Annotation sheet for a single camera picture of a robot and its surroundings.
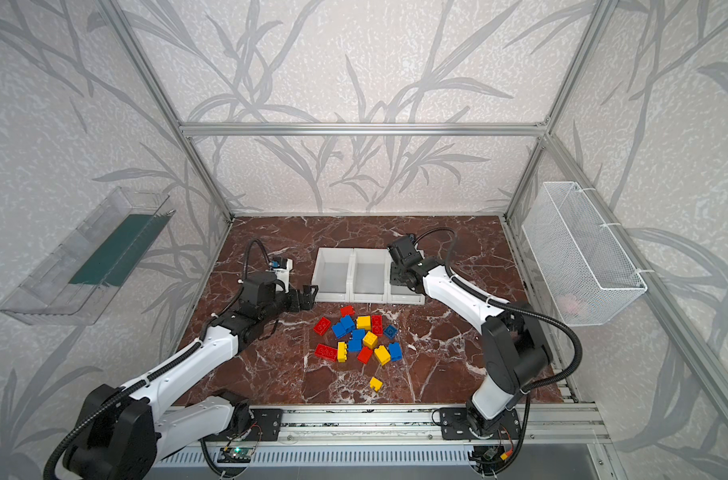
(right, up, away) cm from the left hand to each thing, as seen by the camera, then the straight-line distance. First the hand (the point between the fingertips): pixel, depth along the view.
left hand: (309, 278), depth 85 cm
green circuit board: (-14, -41, -14) cm, 45 cm away
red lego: (+3, -15, +4) cm, 16 cm away
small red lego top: (+10, -12, +8) cm, 17 cm away
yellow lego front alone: (+19, -27, -6) cm, 34 cm away
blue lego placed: (+10, -14, +4) cm, 18 cm away
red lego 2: (+20, -15, +4) cm, 25 cm away
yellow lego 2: (+21, -21, -2) cm, 30 cm away
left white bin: (+4, -1, +18) cm, 18 cm away
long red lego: (+5, -21, -1) cm, 22 cm away
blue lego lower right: (+25, -21, -1) cm, 32 cm away
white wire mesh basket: (+63, +4, -24) cm, 68 cm away
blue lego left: (+8, -16, +4) cm, 18 cm away
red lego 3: (+16, -22, -1) cm, 27 cm away
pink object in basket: (+67, -4, -13) cm, 68 cm away
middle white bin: (+17, -2, +15) cm, 22 cm away
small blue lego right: (+24, -16, +3) cm, 29 cm away
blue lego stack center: (+14, -19, +1) cm, 23 cm away
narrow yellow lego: (+9, -21, -1) cm, 23 cm away
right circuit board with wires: (+49, -43, -13) cm, 66 cm away
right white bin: (+28, -6, +6) cm, 29 cm away
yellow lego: (+18, -18, -1) cm, 25 cm away
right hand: (+27, +4, +6) cm, 28 cm away
